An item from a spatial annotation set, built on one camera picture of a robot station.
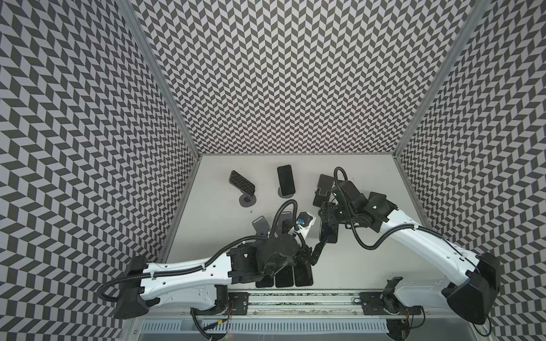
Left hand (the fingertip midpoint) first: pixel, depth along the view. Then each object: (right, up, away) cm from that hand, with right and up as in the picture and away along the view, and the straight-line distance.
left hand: (313, 233), depth 65 cm
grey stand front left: (-18, -2, +19) cm, 26 cm away
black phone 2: (-8, +16, +30) cm, 35 cm away
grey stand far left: (-27, +5, +33) cm, 43 cm away
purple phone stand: (-9, -20, +12) cm, 25 cm away
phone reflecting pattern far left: (-30, +14, +38) cm, 50 cm away
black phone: (+7, -2, +8) cm, 11 cm away
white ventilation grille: (-15, -32, +4) cm, 35 cm away
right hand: (+7, +3, +12) cm, 14 cm away
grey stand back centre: (-9, +8, +31) cm, 34 cm away
